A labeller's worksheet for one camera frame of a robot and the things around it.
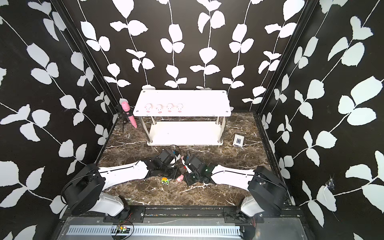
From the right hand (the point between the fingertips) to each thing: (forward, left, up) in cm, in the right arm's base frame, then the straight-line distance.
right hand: (184, 177), depth 82 cm
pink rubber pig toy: (+24, +18, +31) cm, 43 cm away
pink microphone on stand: (+37, +40, +15) cm, 56 cm away
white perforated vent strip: (-25, +12, -5) cm, 28 cm away
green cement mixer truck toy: (-2, +11, -2) cm, 11 cm away
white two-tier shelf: (+45, -11, -4) cm, 47 cm away
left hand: (+3, +2, -1) cm, 4 cm away
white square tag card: (+27, -36, -3) cm, 45 cm away
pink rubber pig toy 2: (0, +2, -2) cm, 3 cm away
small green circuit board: (-24, +29, -4) cm, 38 cm away
